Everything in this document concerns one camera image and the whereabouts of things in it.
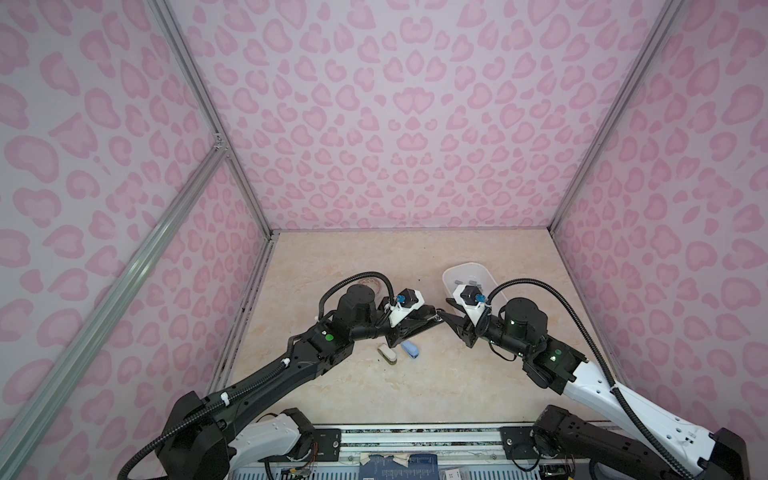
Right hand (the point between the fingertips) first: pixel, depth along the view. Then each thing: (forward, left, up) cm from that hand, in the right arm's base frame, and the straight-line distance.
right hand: (446, 304), depth 70 cm
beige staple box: (-3, +14, -23) cm, 27 cm away
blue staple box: (-1, +8, -24) cm, 25 cm away
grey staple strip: (+24, -14, -25) cm, 37 cm away
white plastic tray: (+25, -12, -22) cm, 36 cm away
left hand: (-1, +5, -2) cm, 6 cm away
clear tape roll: (+23, +21, -24) cm, 40 cm away
